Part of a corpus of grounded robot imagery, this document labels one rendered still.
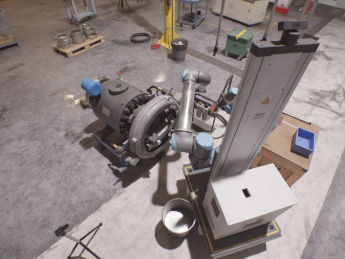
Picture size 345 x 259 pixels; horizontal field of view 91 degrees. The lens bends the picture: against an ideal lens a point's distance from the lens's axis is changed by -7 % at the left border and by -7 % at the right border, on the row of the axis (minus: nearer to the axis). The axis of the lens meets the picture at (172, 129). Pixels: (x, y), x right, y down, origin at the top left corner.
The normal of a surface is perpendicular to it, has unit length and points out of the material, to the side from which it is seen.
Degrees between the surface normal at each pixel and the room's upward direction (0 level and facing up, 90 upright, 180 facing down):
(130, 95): 3
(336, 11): 90
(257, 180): 0
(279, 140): 0
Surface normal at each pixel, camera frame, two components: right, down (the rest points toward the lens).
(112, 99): -0.32, -0.28
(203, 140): 0.08, -0.66
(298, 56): 0.24, 0.72
